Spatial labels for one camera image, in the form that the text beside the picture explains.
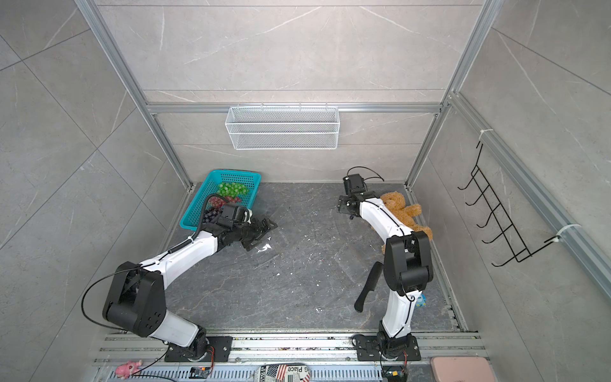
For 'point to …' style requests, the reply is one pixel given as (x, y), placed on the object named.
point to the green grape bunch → (232, 189)
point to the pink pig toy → (127, 369)
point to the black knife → (370, 286)
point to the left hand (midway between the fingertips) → (274, 228)
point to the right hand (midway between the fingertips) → (352, 206)
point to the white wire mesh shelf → (278, 128)
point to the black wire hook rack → (520, 251)
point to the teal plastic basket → (192, 217)
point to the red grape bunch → (216, 203)
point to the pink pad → (461, 369)
